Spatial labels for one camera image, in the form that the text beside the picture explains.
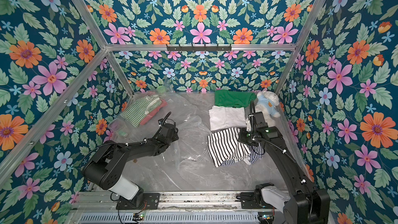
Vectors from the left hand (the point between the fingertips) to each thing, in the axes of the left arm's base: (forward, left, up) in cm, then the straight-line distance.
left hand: (176, 131), depth 95 cm
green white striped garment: (+15, +29, +2) cm, 33 cm away
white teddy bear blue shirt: (+14, -61, +5) cm, 62 cm away
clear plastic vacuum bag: (-1, -11, +2) cm, 11 cm away
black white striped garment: (-16, -28, +6) cm, 33 cm away
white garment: (+8, -30, 0) cm, 31 cm away
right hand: (-13, -37, +12) cm, 41 cm away
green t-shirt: (+23, -41, 0) cm, 47 cm away
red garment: (+10, +21, +2) cm, 23 cm away
